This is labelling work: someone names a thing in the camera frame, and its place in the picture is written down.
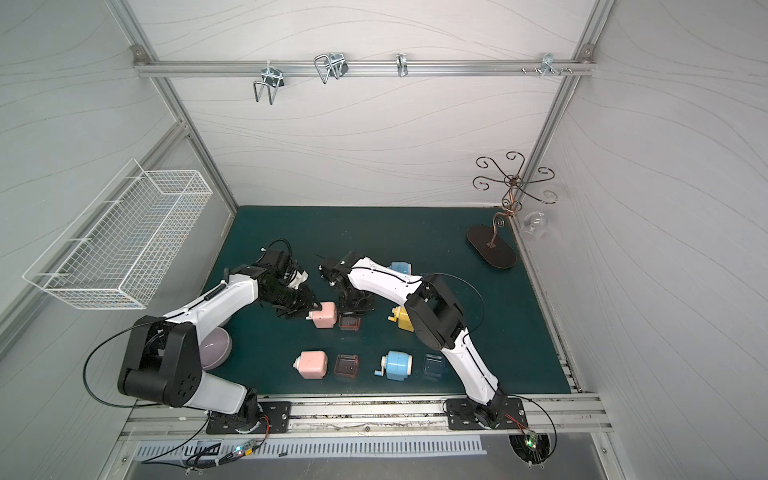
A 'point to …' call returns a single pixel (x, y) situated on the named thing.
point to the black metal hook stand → (501, 254)
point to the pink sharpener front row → (312, 364)
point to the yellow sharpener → (400, 314)
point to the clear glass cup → (534, 225)
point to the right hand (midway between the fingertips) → (355, 315)
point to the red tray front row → (346, 365)
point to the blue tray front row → (433, 364)
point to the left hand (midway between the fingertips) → (317, 310)
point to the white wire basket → (117, 250)
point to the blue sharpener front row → (396, 365)
